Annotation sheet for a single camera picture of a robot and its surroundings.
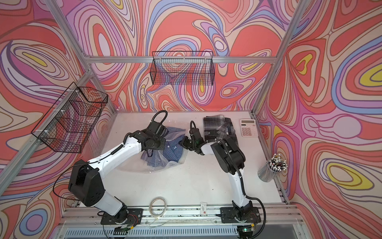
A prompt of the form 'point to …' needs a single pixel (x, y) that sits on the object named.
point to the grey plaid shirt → (217, 126)
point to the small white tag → (203, 208)
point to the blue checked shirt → (172, 150)
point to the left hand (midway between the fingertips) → (163, 144)
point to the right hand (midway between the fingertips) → (179, 145)
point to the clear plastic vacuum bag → (140, 166)
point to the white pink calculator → (248, 127)
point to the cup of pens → (267, 170)
